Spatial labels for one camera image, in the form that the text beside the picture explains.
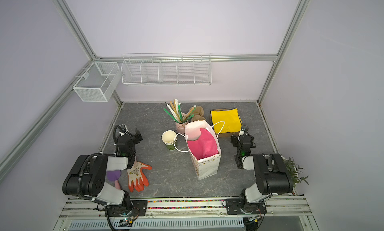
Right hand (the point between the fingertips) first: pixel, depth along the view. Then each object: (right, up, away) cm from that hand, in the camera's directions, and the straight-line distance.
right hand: (242, 132), depth 94 cm
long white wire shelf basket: (-49, +42, +5) cm, 65 cm away
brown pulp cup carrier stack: (-30, +12, +19) cm, 37 cm away
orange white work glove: (-62, -24, -12) cm, 68 cm away
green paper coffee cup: (-46, -2, -4) cm, 47 cm away
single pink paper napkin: (-25, -5, -16) cm, 30 cm away
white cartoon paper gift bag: (-24, -13, -27) cm, 38 cm away
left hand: (-70, +1, -2) cm, 70 cm away
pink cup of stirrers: (-43, +14, 0) cm, 45 cm away
